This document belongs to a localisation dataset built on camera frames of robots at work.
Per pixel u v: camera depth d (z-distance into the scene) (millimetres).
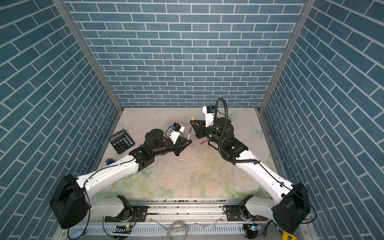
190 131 707
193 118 692
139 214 730
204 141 1017
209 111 609
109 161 887
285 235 674
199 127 639
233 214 733
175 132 644
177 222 730
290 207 384
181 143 691
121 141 990
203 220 733
